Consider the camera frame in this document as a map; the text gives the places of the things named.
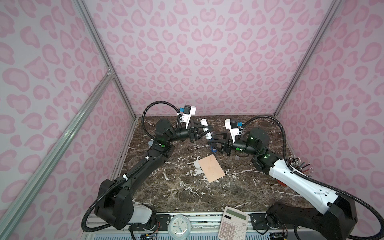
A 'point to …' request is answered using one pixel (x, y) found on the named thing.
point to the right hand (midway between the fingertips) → (211, 139)
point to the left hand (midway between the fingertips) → (212, 127)
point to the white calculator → (234, 225)
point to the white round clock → (179, 226)
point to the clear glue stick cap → (237, 157)
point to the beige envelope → (211, 168)
